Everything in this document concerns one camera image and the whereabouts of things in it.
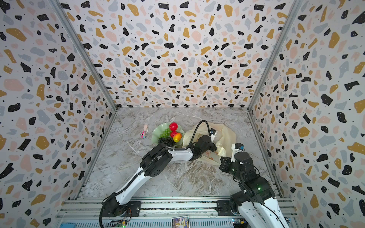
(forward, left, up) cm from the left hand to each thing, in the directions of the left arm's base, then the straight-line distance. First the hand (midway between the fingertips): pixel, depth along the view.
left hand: (220, 139), depth 96 cm
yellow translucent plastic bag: (-4, +21, +10) cm, 24 cm away
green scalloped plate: (+10, +43, -1) cm, 44 cm away
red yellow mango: (0, +29, +3) cm, 29 cm away
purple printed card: (-45, +26, -3) cm, 52 cm away
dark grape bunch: (-1, +35, 0) cm, 35 cm away
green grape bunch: (+6, +37, -1) cm, 38 cm away
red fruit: (+6, +32, 0) cm, 33 cm away
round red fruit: (+9, +32, +3) cm, 34 cm away
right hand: (-20, +5, +13) cm, 25 cm away
